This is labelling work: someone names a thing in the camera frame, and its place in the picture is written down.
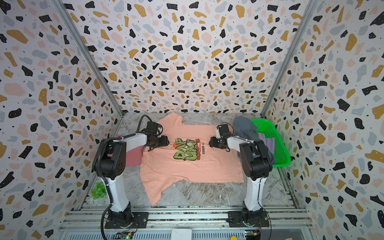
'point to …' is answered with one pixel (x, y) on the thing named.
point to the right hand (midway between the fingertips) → (210, 140)
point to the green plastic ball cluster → (99, 191)
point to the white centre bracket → (181, 234)
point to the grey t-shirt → (245, 128)
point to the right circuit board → (250, 235)
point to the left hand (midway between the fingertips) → (165, 140)
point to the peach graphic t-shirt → (188, 157)
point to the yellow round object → (233, 238)
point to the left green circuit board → (123, 235)
